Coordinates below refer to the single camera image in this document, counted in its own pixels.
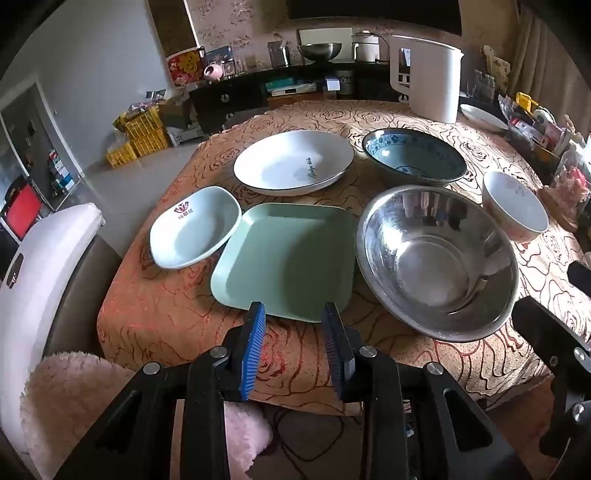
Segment stainless steel mixing bowl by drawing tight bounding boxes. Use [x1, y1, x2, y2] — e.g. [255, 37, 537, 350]
[356, 185, 519, 343]

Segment steel bowl on cabinet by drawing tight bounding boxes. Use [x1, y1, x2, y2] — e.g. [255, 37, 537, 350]
[297, 42, 342, 63]

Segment pink round gadget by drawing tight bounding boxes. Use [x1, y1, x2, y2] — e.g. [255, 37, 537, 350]
[204, 63, 224, 82]

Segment yellow plastic crates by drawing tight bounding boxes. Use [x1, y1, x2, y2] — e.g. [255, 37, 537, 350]
[105, 105, 170, 169]

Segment small white side plate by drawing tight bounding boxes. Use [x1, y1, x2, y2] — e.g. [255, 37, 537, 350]
[460, 103, 508, 134]

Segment white rice cooker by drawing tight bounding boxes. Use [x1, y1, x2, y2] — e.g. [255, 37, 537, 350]
[352, 31, 381, 63]

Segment black tv cabinet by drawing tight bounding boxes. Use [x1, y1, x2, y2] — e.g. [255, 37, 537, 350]
[189, 62, 403, 135]

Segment small white logo dish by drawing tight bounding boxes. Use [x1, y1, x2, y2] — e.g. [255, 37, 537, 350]
[149, 186, 242, 270]

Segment blue patterned ceramic bowl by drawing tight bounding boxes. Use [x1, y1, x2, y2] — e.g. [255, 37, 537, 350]
[362, 128, 468, 187]

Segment white electric kettle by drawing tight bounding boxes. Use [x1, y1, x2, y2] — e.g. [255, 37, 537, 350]
[389, 35, 464, 124]

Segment cluttered box of items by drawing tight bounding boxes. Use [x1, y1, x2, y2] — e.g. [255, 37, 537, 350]
[497, 92, 590, 158]

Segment green square plate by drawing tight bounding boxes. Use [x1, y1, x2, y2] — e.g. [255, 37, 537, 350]
[211, 203, 356, 323]

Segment red chair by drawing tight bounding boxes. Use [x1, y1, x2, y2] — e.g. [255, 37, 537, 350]
[1, 176, 42, 241]

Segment white cushioned chair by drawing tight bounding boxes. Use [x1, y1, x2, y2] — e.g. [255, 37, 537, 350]
[1, 203, 121, 467]

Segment glass dome pink flowers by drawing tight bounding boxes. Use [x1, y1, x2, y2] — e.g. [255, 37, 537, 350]
[537, 143, 590, 233]

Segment red festive gift box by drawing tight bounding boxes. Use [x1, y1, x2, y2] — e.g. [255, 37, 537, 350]
[166, 47, 205, 87]

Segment large white round plate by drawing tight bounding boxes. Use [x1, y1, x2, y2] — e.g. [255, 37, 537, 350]
[233, 130, 353, 197]

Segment white ceramic bowl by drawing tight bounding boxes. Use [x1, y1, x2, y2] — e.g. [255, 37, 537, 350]
[482, 172, 549, 243]

